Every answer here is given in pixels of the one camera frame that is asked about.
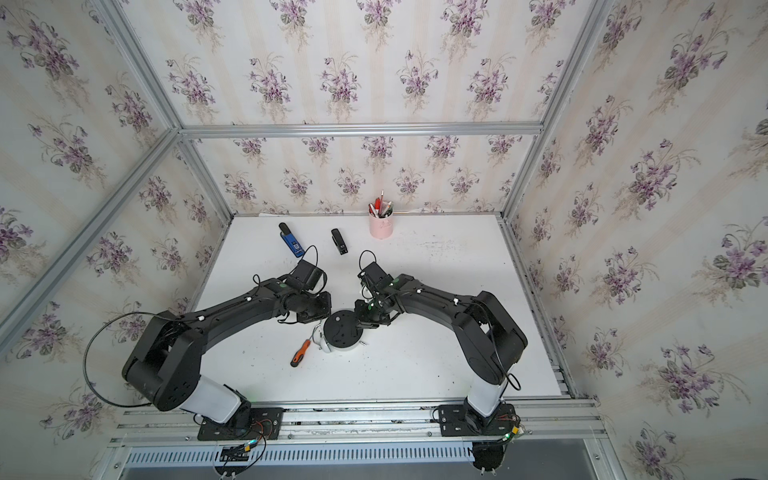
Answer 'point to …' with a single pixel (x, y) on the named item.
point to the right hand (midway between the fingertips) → (357, 327)
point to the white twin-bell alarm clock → (338, 332)
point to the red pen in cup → (380, 215)
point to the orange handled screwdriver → (298, 355)
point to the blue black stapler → (291, 240)
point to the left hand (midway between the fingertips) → (337, 314)
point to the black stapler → (339, 241)
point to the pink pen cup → (381, 228)
